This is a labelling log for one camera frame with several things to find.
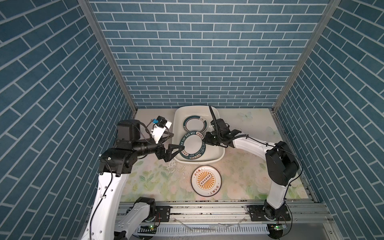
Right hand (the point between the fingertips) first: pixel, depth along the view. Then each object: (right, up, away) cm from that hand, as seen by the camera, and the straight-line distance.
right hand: (201, 138), depth 90 cm
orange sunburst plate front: (+3, -24, -6) cm, 25 cm away
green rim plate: (-4, +9, +21) cm, 24 cm away
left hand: (-10, +2, -30) cm, 32 cm away
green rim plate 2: (-4, -5, +1) cm, 7 cm away
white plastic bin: (+12, +17, +18) cm, 28 cm away
